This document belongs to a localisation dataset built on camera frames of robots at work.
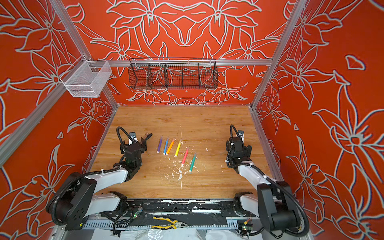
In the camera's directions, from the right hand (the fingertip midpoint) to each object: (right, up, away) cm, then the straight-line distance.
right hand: (238, 142), depth 88 cm
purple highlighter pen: (-50, -3, +9) cm, 51 cm away
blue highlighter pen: (-45, -6, +7) cm, 46 cm away
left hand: (-63, +2, -1) cm, 63 cm away
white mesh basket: (-95, +39, +4) cm, 102 cm away
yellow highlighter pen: (-37, -6, +7) cm, 38 cm away
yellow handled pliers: (-36, -36, -20) cm, 54 cm away
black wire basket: (-47, +46, +13) cm, 67 cm away
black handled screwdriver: (-58, +2, +12) cm, 59 cm away
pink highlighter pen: (-32, -10, +2) cm, 34 cm away
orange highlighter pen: (-42, -4, +7) cm, 43 cm away
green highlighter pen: (-28, -13, 0) cm, 30 cm away
